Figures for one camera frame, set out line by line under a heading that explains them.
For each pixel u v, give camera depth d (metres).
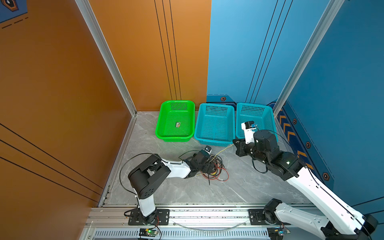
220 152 0.77
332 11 0.71
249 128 0.58
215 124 1.12
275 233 0.70
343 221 0.37
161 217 0.74
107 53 0.86
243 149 0.60
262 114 1.15
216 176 0.86
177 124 1.12
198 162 0.72
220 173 0.87
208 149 0.82
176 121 1.14
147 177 0.48
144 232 0.71
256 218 0.72
